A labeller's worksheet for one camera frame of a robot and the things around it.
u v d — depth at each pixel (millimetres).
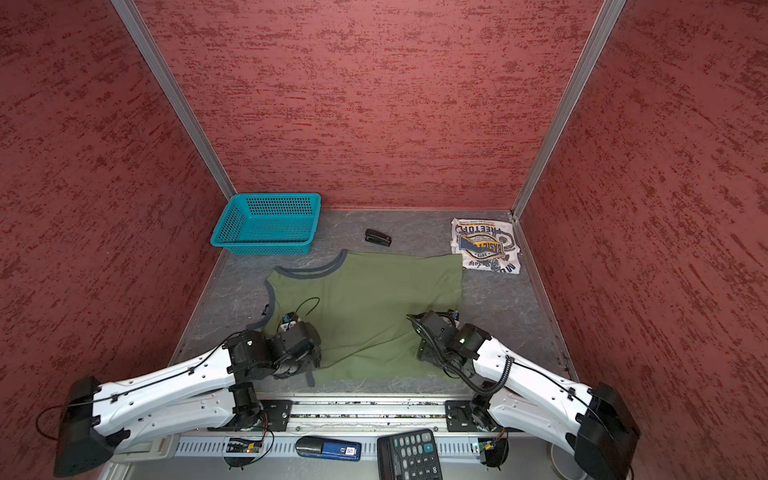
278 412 747
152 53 775
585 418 410
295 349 578
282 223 1173
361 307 888
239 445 726
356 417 757
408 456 678
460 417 742
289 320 710
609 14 710
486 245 1065
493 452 701
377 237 1095
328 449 666
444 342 609
